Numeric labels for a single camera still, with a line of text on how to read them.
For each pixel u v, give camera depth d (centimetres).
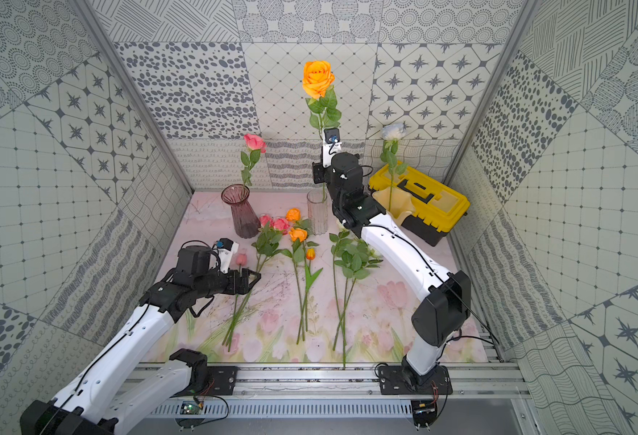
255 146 88
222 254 70
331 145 57
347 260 98
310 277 95
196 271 60
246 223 98
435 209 93
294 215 107
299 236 101
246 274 70
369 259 98
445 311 43
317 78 53
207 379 70
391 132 88
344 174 52
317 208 96
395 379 74
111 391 41
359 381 76
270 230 104
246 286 70
